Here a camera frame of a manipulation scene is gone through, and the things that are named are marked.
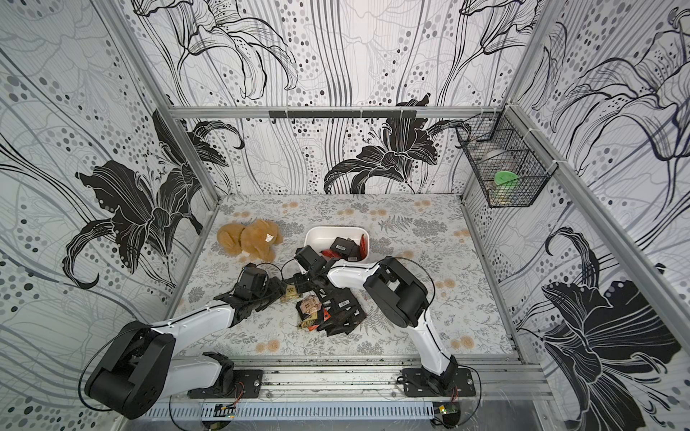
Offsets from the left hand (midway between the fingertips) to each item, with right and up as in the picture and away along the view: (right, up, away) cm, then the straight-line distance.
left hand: (285, 292), depth 91 cm
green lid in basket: (+69, +38, -12) cm, 80 cm away
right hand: (+5, +3, +3) cm, 6 cm away
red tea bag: (+27, +15, +5) cm, 31 cm away
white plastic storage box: (+11, +18, +13) cm, 25 cm away
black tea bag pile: (+20, -4, -7) cm, 22 cm away
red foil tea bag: (+15, +13, +4) cm, 21 cm away
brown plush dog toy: (-10, +18, +1) cm, 21 cm away
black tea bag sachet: (+21, +15, +7) cm, 26 cm away
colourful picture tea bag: (+9, -4, -7) cm, 12 cm away
